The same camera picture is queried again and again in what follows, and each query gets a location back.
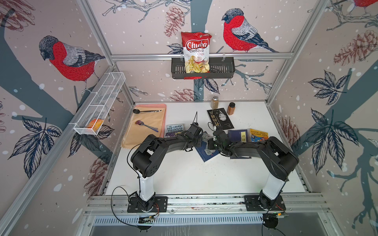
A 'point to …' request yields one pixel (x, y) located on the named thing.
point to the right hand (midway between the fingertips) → (207, 142)
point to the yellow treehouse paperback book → (257, 135)
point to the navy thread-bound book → (201, 149)
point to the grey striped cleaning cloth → (205, 137)
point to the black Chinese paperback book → (219, 118)
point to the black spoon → (137, 111)
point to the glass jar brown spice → (214, 102)
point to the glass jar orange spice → (231, 108)
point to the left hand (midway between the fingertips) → (201, 138)
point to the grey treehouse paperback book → (172, 129)
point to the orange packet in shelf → (95, 124)
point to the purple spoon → (141, 123)
